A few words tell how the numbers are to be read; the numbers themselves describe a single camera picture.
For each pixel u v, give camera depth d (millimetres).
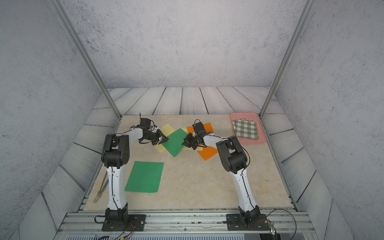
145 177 942
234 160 604
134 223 726
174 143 1056
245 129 1109
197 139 850
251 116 1224
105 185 860
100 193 827
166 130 1166
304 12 720
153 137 956
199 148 964
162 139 988
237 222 726
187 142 936
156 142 986
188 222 744
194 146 956
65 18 736
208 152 990
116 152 619
